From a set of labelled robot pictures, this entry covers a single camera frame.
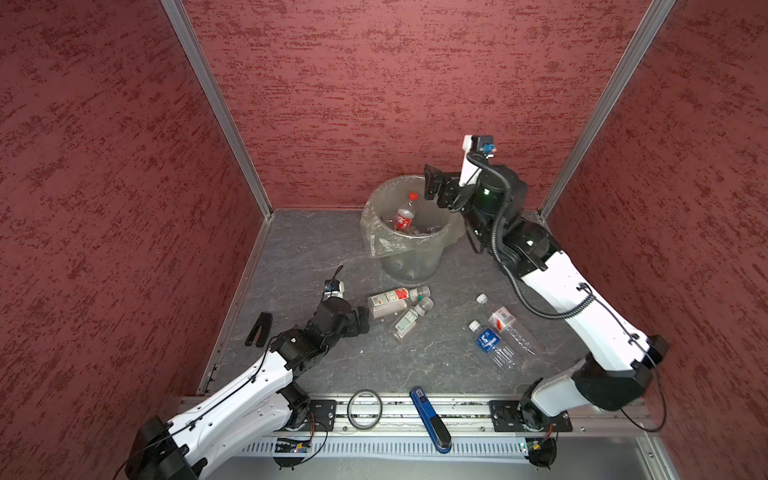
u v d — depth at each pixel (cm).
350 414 75
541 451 71
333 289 70
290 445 72
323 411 76
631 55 78
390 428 73
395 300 89
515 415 74
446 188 53
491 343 81
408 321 85
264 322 88
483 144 49
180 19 71
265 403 60
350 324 61
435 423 72
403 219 98
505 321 85
